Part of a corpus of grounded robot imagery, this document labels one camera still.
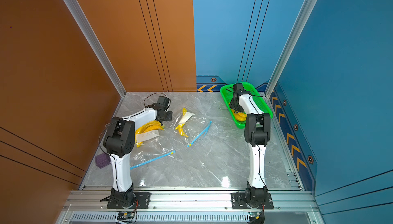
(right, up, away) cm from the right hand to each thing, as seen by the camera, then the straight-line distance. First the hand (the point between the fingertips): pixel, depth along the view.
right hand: (235, 107), depth 106 cm
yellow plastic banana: (+3, -6, -4) cm, 8 cm away
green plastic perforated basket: (-4, +10, +6) cm, 13 cm away
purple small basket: (-77, -28, -25) cm, 86 cm away
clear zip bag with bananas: (-32, -14, -5) cm, 35 cm away
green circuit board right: (+2, -51, -34) cm, 61 cm away
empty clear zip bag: (-49, -25, -17) cm, 58 cm away
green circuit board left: (-60, -52, -34) cm, 86 cm away
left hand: (-47, -5, -2) cm, 47 cm away
